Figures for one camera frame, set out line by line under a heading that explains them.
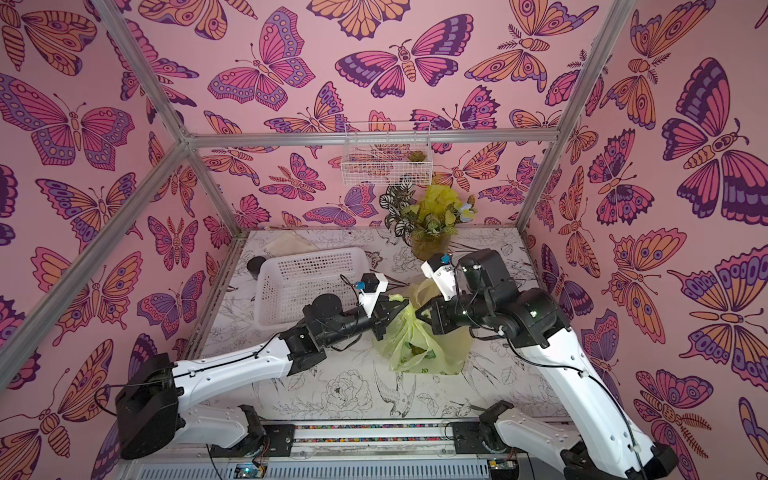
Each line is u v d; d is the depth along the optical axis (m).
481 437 0.72
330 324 0.59
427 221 0.97
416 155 0.93
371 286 0.57
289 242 1.17
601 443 0.36
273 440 0.73
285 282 1.04
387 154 0.96
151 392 0.46
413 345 0.68
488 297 0.45
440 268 0.55
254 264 1.03
